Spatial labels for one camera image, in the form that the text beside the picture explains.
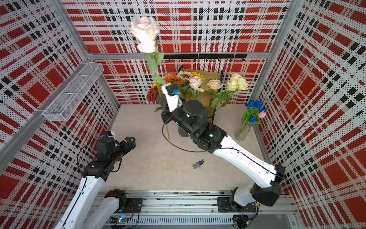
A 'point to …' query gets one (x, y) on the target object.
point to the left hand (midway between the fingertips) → (132, 142)
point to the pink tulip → (262, 114)
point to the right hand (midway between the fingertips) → (164, 96)
